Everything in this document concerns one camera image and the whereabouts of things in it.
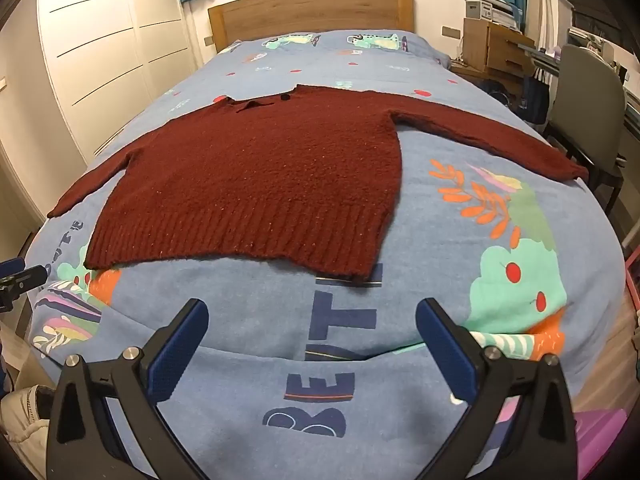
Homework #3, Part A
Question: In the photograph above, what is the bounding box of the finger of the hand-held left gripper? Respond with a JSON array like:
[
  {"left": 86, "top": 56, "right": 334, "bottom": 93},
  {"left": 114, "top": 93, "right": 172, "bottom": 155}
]
[{"left": 0, "top": 257, "right": 48, "bottom": 313}]

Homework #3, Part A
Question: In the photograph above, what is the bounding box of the white wardrobe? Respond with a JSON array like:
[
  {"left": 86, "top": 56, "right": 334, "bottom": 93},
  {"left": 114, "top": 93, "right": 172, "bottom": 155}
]
[{"left": 35, "top": 0, "right": 206, "bottom": 171}]

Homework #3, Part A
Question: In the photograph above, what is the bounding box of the purple plastic box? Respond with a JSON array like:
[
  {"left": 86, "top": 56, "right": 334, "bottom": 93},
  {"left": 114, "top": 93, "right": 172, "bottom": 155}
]
[{"left": 572, "top": 407, "right": 628, "bottom": 461}]

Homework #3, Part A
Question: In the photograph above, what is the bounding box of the dark blue bag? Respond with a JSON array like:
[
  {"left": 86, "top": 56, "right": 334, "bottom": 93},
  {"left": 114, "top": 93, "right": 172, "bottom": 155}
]
[{"left": 522, "top": 67, "right": 551, "bottom": 126}]

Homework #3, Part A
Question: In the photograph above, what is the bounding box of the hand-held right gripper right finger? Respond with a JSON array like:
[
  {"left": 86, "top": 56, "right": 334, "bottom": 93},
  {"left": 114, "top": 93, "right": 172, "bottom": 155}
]
[{"left": 416, "top": 297, "right": 581, "bottom": 480}]

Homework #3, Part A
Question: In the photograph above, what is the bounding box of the white printer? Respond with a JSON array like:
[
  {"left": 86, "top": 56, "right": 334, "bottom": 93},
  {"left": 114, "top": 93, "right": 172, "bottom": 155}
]
[{"left": 464, "top": 0, "right": 523, "bottom": 28}]

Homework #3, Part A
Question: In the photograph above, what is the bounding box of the grey chair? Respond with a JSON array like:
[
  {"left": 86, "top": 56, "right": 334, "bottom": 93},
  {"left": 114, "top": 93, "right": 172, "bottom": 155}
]
[{"left": 542, "top": 44, "right": 628, "bottom": 213}]

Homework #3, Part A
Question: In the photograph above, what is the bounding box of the dark red knit sweater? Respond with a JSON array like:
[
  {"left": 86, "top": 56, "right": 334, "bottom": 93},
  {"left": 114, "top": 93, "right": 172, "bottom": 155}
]
[{"left": 47, "top": 84, "right": 590, "bottom": 285}]

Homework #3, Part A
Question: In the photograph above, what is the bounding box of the wooden cabinet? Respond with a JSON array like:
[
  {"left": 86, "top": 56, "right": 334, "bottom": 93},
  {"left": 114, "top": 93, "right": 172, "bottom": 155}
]
[{"left": 462, "top": 17, "right": 537, "bottom": 78}]

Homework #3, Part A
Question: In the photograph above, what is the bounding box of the wooden headboard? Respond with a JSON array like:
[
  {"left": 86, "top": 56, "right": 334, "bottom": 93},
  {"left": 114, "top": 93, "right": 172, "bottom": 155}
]
[{"left": 207, "top": 0, "right": 415, "bottom": 53}]

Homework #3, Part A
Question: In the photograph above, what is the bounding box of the blue printed blanket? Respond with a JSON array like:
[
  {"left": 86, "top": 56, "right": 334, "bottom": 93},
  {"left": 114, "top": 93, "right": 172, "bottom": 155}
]
[{"left": 27, "top": 30, "right": 628, "bottom": 480}]

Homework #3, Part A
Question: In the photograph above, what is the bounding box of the white quilted cloth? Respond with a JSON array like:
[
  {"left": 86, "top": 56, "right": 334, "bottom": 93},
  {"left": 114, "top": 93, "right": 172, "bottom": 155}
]
[{"left": 0, "top": 384, "right": 57, "bottom": 458}]

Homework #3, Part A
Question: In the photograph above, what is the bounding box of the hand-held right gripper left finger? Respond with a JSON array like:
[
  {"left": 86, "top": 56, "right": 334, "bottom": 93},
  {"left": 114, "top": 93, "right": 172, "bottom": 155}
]
[{"left": 47, "top": 298, "right": 221, "bottom": 480}]

